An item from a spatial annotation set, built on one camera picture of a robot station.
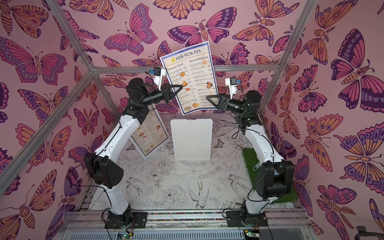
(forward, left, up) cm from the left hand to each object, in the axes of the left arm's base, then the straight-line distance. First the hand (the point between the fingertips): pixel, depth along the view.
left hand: (184, 87), depth 67 cm
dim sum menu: (-1, +23, -34) cm, 41 cm away
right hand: (-3, -12, -4) cm, 13 cm away
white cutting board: (-9, +30, -37) cm, 48 cm away
